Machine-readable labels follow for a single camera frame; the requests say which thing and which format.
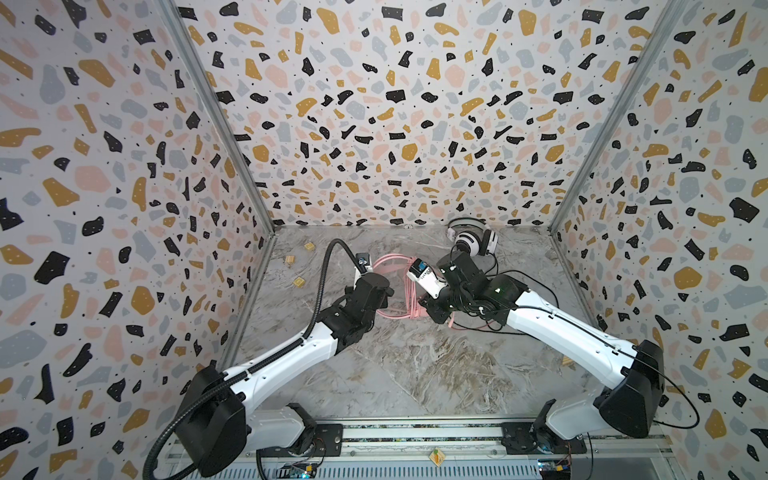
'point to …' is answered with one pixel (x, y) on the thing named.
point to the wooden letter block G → (299, 281)
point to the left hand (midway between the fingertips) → (376, 277)
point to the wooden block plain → (290, 258)
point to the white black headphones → (472, 235)
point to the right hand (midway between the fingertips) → (418, 294)
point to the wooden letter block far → (309, 246)
